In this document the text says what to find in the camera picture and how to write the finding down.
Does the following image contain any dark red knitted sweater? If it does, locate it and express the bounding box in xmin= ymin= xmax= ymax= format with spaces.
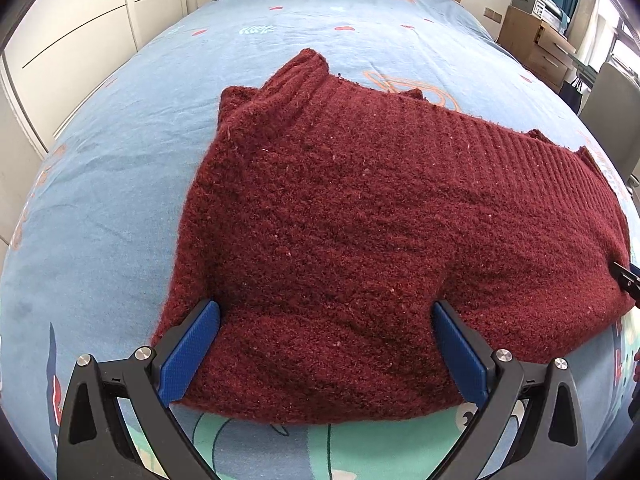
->
xmin=156 ymin=49 xmax=632 ymax=424

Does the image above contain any blue cartoon print bedsheet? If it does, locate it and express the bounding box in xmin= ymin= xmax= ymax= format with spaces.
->
xmin=1 ymin=0 xmax=639 ymax=479

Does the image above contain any black bag on floor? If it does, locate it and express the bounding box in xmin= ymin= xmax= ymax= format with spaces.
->
xmin=559 ymin=76 xmax=582 ymax=114

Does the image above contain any wooden drawer cabinet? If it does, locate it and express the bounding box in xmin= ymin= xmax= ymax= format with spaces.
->
xmin=497 ymin=6 xmax=575 ymax=93

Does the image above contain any grey box on cabinet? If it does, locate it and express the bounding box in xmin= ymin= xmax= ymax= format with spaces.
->
xmin=511 ymin=0 xmax=563 ymax=26

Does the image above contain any white wardrobe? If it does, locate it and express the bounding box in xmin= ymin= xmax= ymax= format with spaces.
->
xmin=0 ymin=0 xmax=189 ymax=261

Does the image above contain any grey chair with black frame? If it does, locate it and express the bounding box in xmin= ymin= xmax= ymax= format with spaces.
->
xmin=578 ymin=62 xmax=639 ymax=194

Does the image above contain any wall socket plate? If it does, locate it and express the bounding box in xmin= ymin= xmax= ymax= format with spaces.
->
xmin=484 ymin=8 xmax=502 ymax=24

